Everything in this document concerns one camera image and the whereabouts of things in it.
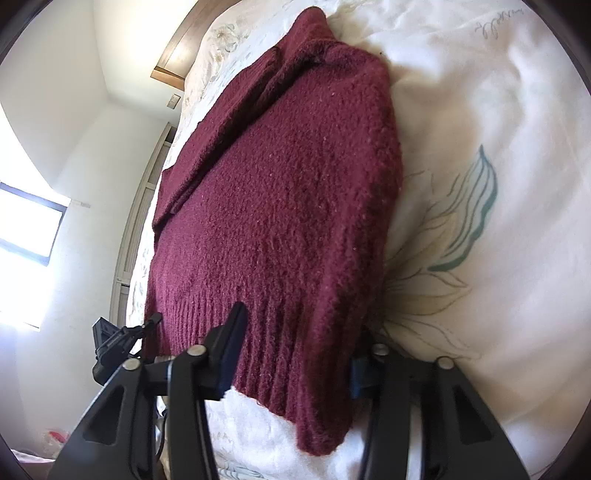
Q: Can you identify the dark red knitted sweater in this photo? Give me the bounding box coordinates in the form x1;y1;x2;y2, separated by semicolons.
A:
145;7;403;456

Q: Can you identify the pink cloth pile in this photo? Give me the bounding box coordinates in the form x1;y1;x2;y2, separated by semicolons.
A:
10;429;69;465

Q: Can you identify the white radiator cover panel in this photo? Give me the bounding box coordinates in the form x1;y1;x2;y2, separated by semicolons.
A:
109;123;176;326

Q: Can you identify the bright window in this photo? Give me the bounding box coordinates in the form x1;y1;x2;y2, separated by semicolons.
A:
1;183;67;266

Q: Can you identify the wooden headboard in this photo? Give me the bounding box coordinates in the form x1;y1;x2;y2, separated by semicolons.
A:
150;0;236;91

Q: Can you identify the wall light switch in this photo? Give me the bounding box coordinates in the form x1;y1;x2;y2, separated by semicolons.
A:
167;94;181;110

